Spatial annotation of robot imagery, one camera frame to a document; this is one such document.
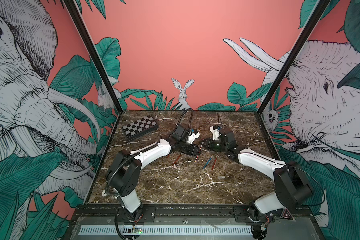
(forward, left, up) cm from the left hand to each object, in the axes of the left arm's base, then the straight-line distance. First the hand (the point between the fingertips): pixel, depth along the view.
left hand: (201, 150), depth 83 cm
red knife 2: (-1, -10, -13) cm, 17 cm away
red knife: (+2, +14, -14) cm, 20 cm away
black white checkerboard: (+26, +41, -9) cm, 49 cm away
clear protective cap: (-11, -13, -13) cm, 21 cm away
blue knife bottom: (-1, -5, -14) cm, 15 cm away
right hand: (+6, +1, +2) cm, 6 cm away
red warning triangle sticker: (-31, -41, -13) cm, 53 cm away
